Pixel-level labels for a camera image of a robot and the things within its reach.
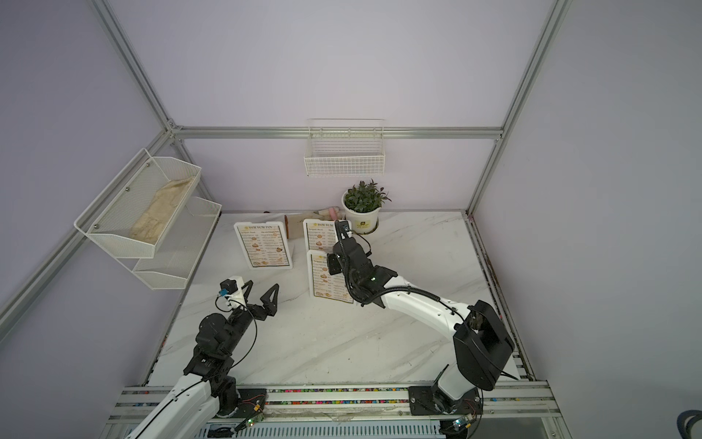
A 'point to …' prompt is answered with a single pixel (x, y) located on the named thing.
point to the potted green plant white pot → (362, 205)
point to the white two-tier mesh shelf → (171, 262)
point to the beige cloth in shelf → (150, 224)
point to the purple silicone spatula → (333, 213)
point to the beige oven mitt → (324, 213)
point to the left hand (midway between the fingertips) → (265, 286)
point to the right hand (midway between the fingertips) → (338, 250)
